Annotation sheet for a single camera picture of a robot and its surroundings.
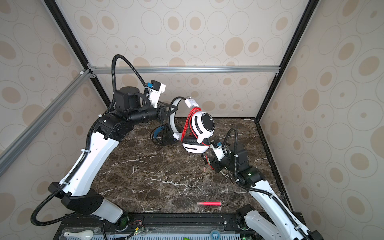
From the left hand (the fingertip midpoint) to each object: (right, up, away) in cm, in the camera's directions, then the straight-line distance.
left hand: (178, 106), depth 57 cm
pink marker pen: (+14, -49, +23) cm, 56 cm away
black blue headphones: (-16, -12, +46) cm, 50 cm away
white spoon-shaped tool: (-45, -58, +13) cm, 75 cm away
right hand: (+14, -21, +18) cm, 31 cm away
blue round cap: (+16, -59, +13) cm, 63 cm away
